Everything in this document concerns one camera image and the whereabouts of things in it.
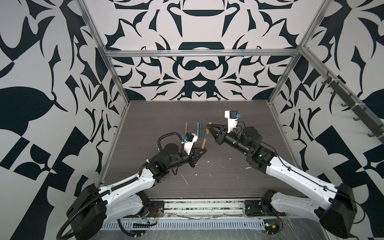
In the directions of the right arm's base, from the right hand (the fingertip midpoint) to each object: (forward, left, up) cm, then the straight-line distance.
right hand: (208, 126), depth 66 cm
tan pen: (+21, +12, -32) cm, 40 cm away
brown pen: (-4, +2, -7) cm, 8 cm away
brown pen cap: (-1, 0, -2) cm, 3 cm away
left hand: (-5, +1, -10) cm, 11 cm away
